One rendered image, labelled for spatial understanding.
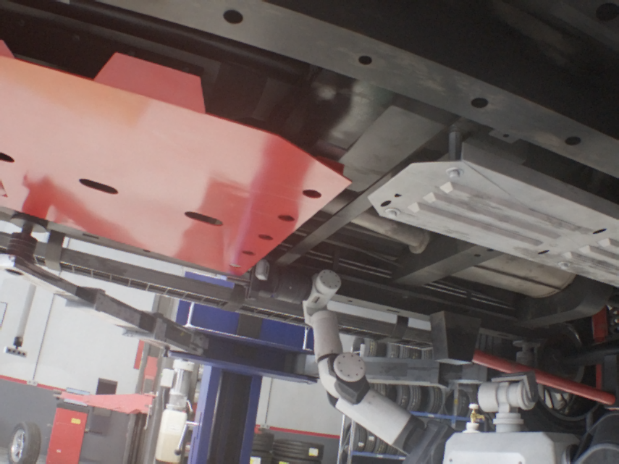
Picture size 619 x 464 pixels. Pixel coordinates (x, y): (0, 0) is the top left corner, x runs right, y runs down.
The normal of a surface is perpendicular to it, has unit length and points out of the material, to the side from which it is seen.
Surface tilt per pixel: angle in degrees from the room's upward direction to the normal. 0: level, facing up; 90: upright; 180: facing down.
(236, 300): 130
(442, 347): 102
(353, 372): 69
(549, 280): 157
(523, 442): 46
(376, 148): 170
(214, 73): 135
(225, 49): 140
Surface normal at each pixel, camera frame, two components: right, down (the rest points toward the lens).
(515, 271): 0.02, 0.74
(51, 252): 0.20, 0.37
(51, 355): 0.37, -0.29
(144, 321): 0.96, 0.03
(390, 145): -0.07, 0.86
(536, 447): -0.29, -0.77
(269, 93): 0.12, 0.56
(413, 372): -0.50, -0.37
